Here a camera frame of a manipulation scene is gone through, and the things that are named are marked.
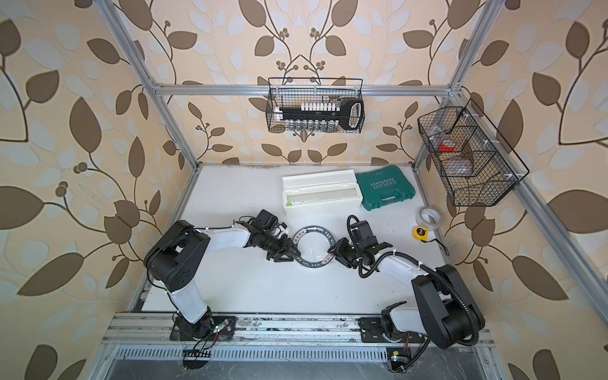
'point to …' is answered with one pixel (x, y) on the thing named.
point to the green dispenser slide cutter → (289, 204)
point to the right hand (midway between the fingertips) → (330, 253)
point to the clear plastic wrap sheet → (313, 244)
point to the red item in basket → (447, 146)
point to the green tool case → (384, 186)
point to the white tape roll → (428, 218)
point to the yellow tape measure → (420, 233)
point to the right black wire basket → (474, 161)
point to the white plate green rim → (313, 243)
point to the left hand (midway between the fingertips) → (295, 253)
